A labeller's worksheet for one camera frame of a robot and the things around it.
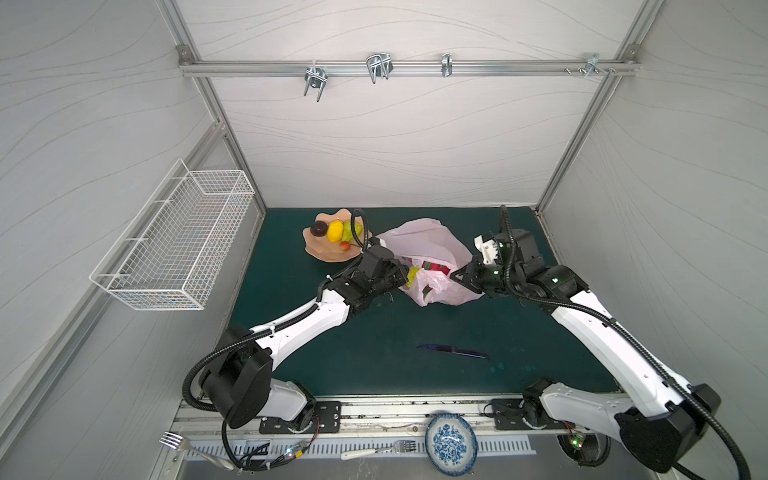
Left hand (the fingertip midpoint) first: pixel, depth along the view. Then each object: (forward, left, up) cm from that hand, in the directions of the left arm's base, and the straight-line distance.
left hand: (415, 265), depth 81 cm
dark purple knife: (-16, -11, -20) cm, 28 cm away
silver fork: (-41, +56, -16) cm, 71 cm away
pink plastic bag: (+8, -4, +1) cm, 9 cm away
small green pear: (-3, +1, +1) cm, 4 cm away
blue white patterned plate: (-39, -9, -18) cm, 44 cm away
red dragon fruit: (-3, -5, +4) cm, 7 cm away
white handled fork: (-40, +3, -18) cm, 44 cm away
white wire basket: (-6, +58, +13) cm, 60 cm away
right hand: (-5, -9, +7) cm, 13 cm away
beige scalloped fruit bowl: (+18, +33, -17) cm, 41 cm away
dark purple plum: (+23, +34, -12) cm, 43 cm away
